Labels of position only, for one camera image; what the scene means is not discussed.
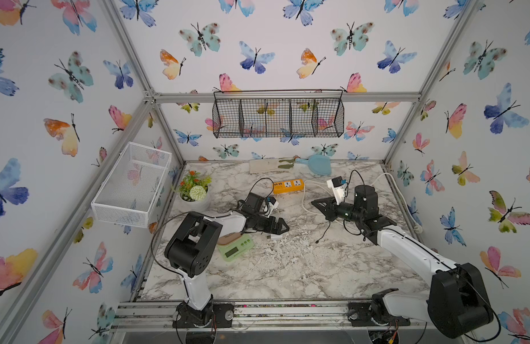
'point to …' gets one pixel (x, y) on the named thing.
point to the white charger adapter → (276, 236)
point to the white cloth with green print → (265, 165)
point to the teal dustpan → (318, 163)
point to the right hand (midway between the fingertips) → (317, 200)
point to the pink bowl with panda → (228, 238)
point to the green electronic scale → (234, 249)
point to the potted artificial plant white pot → (193, 190)
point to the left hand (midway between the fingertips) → (283, 226)
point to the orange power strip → (288, 186)
